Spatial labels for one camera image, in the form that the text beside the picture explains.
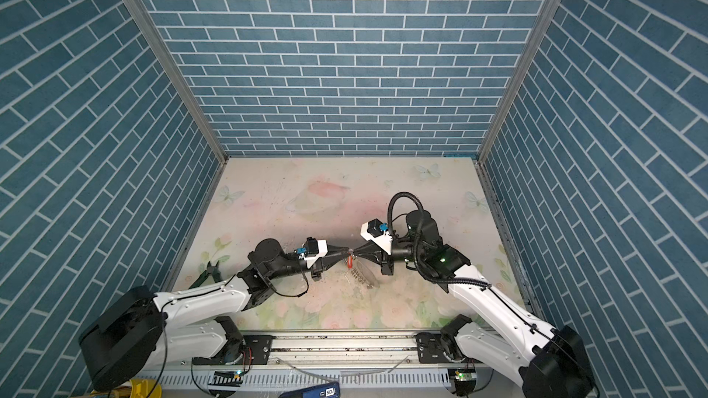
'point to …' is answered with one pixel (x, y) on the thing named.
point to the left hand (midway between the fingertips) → (351, 256)
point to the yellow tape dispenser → (141, 388)
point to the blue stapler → (331, 390)
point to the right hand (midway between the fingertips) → (360, 253)
